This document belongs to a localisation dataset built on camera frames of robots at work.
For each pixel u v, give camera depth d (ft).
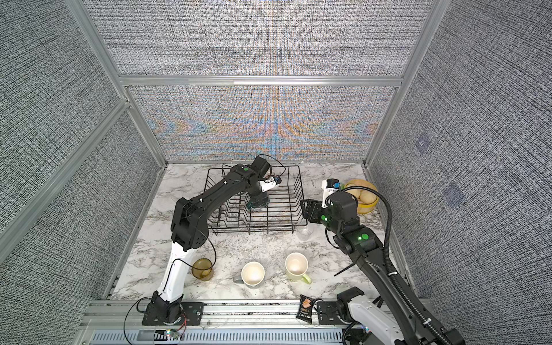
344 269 2.73
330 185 2.09
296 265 2.74
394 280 1.43
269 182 2.81
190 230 1.85
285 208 3.30
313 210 2.08
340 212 1.68
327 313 2.40
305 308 2.40
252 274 2.62
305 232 3.03
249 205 3.08
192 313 2.41
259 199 2.81
